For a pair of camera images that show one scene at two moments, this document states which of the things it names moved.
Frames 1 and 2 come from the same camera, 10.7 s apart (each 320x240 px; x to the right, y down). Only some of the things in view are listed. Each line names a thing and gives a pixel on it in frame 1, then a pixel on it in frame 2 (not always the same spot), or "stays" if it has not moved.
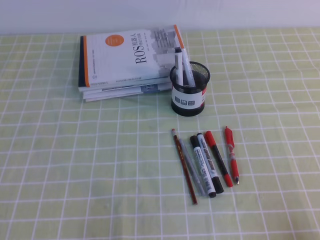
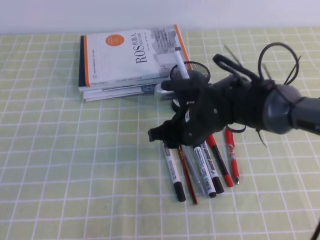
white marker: [190, 75] → [182, 66]
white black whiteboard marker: [207, 181] stays
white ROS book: [128, 57] stays
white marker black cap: [178, 66] → [174, 172]
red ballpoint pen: [233, 160] stays
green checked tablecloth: [108, 169] stays
